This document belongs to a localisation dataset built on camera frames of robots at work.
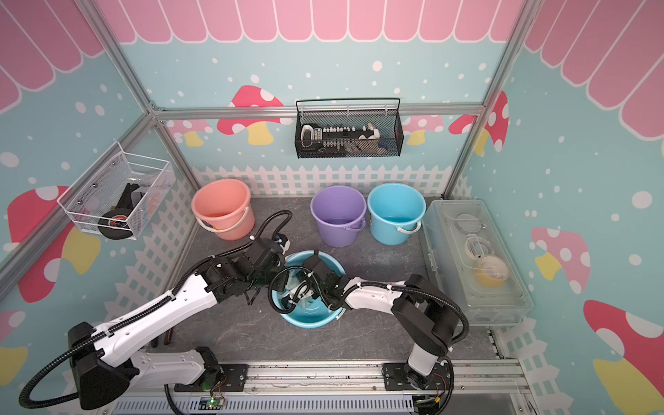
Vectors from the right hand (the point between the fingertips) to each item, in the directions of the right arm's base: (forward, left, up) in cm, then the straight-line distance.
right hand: (302, 268), depth 87 cm
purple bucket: (+29, -13, -4) cm, 32 cm away
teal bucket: (-13, 0, -9) cm, 16 cm away
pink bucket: (+23, +31, +7) cm, 39 cm away
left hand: (-8, +3, +8) cm, 11 cm away
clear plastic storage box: (-1, -55, +4) cm, 55 cm away
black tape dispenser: (0, +46, +25) cm, 53 cm away
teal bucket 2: (+27, -36, -2) cm, 45 cm away
